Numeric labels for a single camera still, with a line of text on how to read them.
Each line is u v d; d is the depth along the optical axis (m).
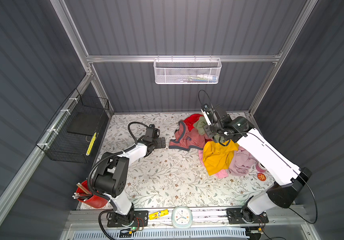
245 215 0.66
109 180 0.47
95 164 0.45
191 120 1.13
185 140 0.99
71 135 0.73
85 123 0.75
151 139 0.74
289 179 0.41
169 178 0.87
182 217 0.72
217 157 0.87
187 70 1.24
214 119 0.54
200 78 0.92
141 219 0.72
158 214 0.74
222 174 0.89
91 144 0.69
